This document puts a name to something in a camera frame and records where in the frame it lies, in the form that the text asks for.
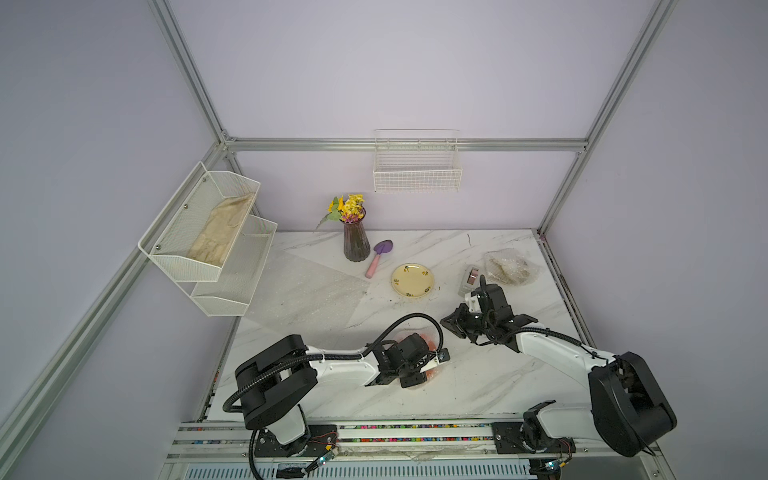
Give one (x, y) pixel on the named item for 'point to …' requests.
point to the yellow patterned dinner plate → (509, 269)
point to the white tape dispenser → (471, 280)
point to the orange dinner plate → (432, 346)
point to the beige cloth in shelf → (216, 236)
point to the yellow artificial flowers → (349, 210)
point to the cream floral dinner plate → (412, 280)
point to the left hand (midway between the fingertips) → (417, 364)
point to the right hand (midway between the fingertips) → (435, 324)
